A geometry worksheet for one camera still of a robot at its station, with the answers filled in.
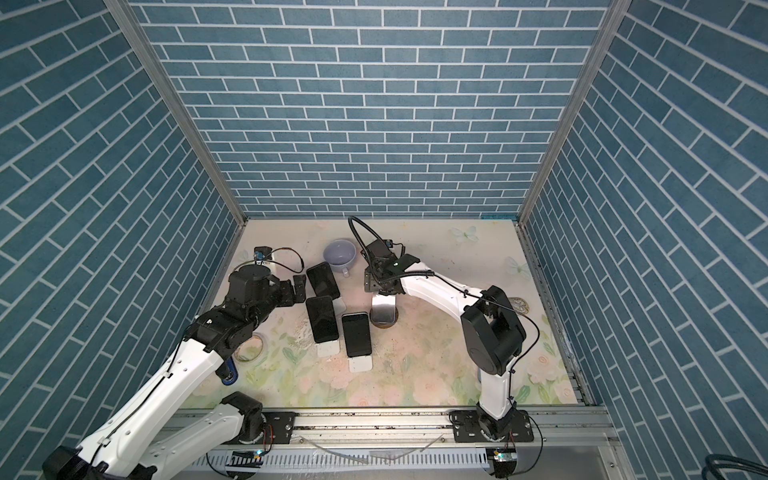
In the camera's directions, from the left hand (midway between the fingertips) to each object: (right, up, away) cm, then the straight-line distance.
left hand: (292, 277), depth 77 cm
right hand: (+21, -2, +14) cm, 25 cm away
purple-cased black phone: (+23, -8, +12) cm, 27 cm away
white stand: (+9, -11, +17) cm, 22 cm away
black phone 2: (+7, -12, +4) cm, 14 cm away
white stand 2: (+7, -22, +10) cm, 26 cm away
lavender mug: (+7, +5, +28) cm, 29 cm away
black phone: (+1, -5, +28) cm, 28 cm away
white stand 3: (+17, -25, +7) cm, 31 cm away
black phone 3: (+17, -15, +1) cm, 23 cm away
